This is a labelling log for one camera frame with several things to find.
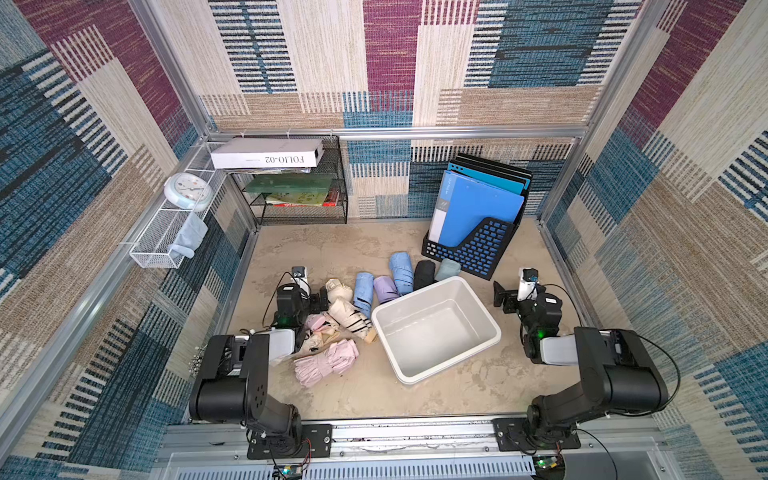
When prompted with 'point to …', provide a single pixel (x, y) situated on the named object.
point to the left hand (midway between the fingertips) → (307, 287)
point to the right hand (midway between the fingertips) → (513, 277)
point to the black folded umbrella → (424, 274)
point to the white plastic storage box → (434, 327)
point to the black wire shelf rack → (332, 208)
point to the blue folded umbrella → (402, 272)
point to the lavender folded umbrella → (386, 289)
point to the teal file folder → (477, 176)
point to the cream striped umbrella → (352, 320)
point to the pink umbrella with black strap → (318, 323)
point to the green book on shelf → (289, 185)
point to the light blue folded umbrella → (363, 292)
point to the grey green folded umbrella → (448, 268)
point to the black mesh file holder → (480, 251)
